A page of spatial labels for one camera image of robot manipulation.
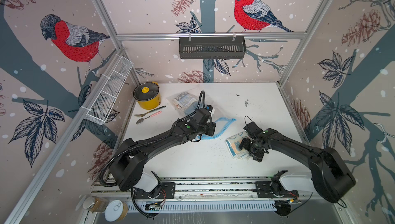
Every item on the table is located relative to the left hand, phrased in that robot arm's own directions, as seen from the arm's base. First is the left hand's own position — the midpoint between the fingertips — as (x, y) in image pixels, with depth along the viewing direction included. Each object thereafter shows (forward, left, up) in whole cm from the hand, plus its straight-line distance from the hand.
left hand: (217, 124), depth 82 cm
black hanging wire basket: (+52, +2, +14) cm, 54 cm away
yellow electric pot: (+21, +43, -10) cm, 49 cm away
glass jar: (-35, +53, -5) cm, 64 cm away
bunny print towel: (-6, -10, -13) cm, 17 cm away
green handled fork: (+18, +43, -14) cm, 48 cm away
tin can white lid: (-38, +46, -9) cm, 60 cm away
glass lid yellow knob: (+26, +46, -2) cm, 53 cm away
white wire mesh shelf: (+24, +57, +15) cm, 63 cm away
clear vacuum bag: (+2, -3, -3) cm, 5 cm away
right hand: (-9, -15, -14) cm, 23 cm away
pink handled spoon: (+11, +49, -15) cm, 53 cm away
